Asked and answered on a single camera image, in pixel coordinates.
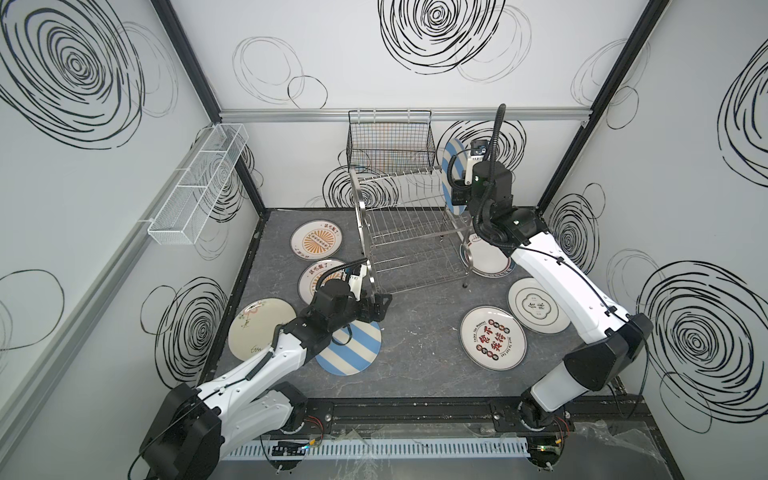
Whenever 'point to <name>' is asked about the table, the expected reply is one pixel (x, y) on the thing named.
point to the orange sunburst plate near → (310, 276)
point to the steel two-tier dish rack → (411, 241)
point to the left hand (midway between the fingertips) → (382, 295)
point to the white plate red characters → (493, 338)
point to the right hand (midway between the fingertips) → (464, 169)
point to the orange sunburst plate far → (316, 239)
